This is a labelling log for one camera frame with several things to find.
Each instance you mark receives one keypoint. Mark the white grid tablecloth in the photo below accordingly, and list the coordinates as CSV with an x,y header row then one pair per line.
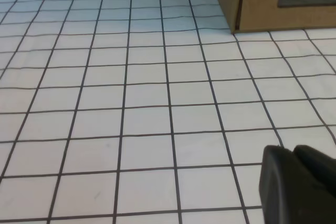
x,y
151,111

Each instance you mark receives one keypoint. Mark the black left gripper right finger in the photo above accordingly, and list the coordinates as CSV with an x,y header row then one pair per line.
x,y
320,165

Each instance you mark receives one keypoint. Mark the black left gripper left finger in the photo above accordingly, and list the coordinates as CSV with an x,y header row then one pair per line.
x,y
288,191

